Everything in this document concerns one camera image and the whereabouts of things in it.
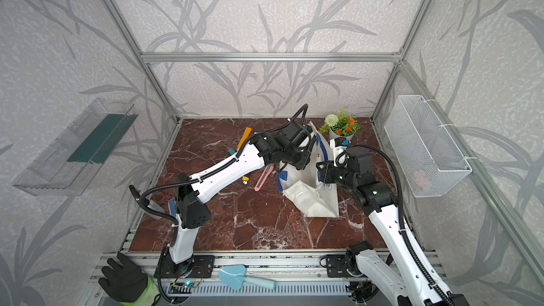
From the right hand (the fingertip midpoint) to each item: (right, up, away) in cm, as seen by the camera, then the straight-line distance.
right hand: (316, 163), depth 73 cm
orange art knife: (-32, +9, +39) cm, 51 cm away
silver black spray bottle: (-62, -16, +5) cm, 64 cm away
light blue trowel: (-28, -39, -2) cm, 48 cm away
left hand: (-2, 0, +4) cm, 5 cm away
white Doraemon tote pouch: (-5, -8, -2) cm, 10 cm away
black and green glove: (-62, -39, -5) cm, 74 cm away
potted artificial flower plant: (+16, +15, +26) cm, 34 cm away
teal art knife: (-38, +2, +32) cm, 50 cm away
